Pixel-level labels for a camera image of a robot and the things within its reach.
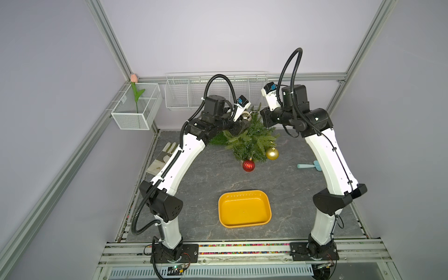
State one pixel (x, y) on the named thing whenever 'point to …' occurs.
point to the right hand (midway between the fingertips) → (262, 110)
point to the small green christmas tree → (252, 142)
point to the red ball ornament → (248, 165)
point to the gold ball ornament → (272, 154)
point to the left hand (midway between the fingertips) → (246, 118)
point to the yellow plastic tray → (244, 208)
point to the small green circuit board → (173, 270)
